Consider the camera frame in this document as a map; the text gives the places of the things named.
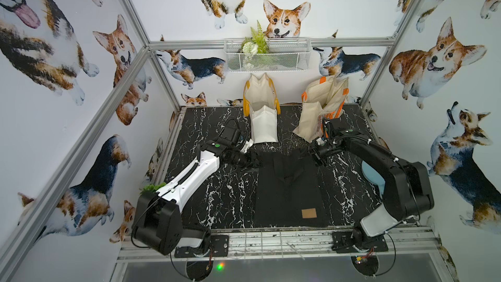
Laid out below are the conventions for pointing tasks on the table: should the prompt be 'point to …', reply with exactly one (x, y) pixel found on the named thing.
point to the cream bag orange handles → (322, 98)
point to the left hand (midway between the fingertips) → (265, 163)
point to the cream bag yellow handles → (260, 103)
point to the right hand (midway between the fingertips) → (298, 157)
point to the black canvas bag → (289, 191)
